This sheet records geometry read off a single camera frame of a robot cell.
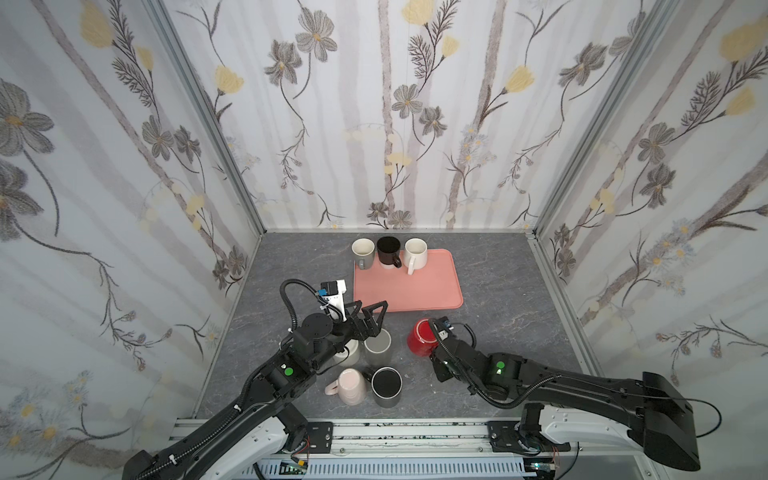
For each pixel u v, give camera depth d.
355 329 0.63
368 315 0.62
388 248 1.04
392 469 0.70
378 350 0.78
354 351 0.82
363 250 1.05
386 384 0.75
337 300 0.63
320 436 0.73
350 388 0.73
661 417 0.41
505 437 0.74
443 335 0.67
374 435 0.75
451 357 0.57
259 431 0.59
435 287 1.05
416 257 1.04
